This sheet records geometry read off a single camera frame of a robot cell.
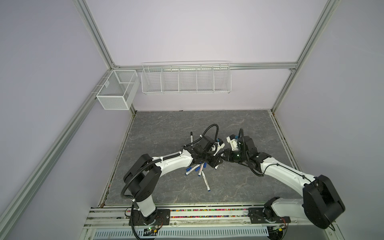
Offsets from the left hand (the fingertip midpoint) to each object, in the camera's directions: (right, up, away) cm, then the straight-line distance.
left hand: (221, 162), depth 82 cm
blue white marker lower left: (-16, -6, +7) cm, 18 cm away
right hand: (-1, +4, +1) cm, 4 cm away
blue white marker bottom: (-8, -11, +2) cm, 14 cm away
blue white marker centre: (-11, -6, +7) cm, 14 cm away
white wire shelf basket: (-21, +53, +17) cm, 59 cm away
